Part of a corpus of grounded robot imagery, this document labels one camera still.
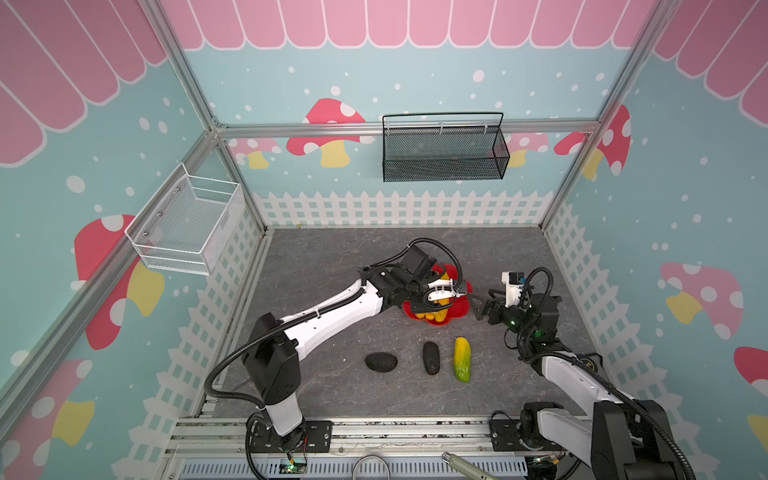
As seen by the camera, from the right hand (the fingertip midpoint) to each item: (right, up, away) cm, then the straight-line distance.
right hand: (478, 292), depth 84 cm
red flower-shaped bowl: (-4, -7, +10) cm, 12 cm away
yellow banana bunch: (-10, -8, +5) cm, 14 cm away
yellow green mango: (-5, -19, -1) cm, 19 cm away
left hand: (-13, 0, -4) cm, 14 cm away
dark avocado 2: (-13, -19, +1) cm, 23 cm away
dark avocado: (-28, -19, -1) cm, 34 cm away
